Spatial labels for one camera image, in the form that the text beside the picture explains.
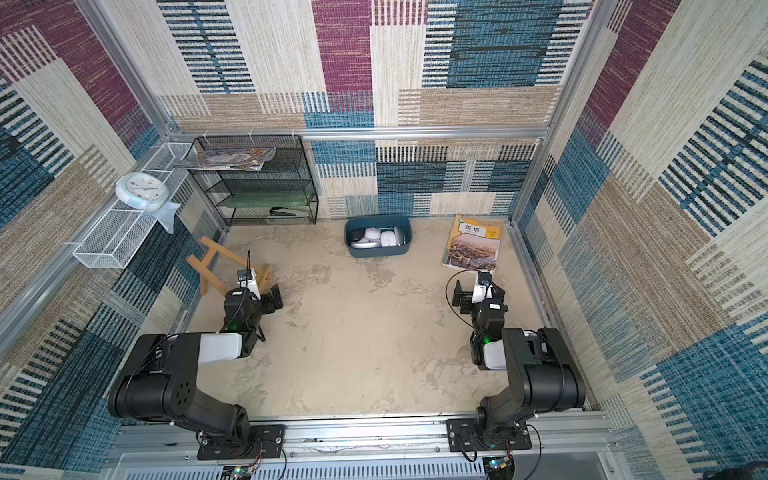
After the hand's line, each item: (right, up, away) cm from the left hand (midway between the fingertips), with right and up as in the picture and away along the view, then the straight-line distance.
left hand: (261, 286), depth 94 cm
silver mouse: (+31, +14, +17) cm, 38 cm away
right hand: (+66, +3, -3) cm, 66 cm away
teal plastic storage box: (+27, +22, +24) cm, 42 cm away
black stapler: (+1, +25, +17) cm, 31 cm away
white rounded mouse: (+40, +16, +17) cm, 46 cm away
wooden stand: (-9, +5, -11) cm, 16 cm away
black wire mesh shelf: (-7, +37, +14) cm, 40 cm away
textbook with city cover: (+71, +14, +18) cm, 74 cm away
